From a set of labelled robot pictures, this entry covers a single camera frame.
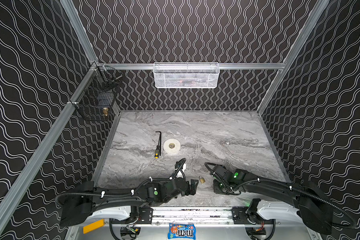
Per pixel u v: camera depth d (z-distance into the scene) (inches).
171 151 38.4
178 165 26.6
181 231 27.2
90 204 16.7
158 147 38.8
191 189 26.6
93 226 28.1
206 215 30.1
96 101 37.5
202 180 33.9
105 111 32.5
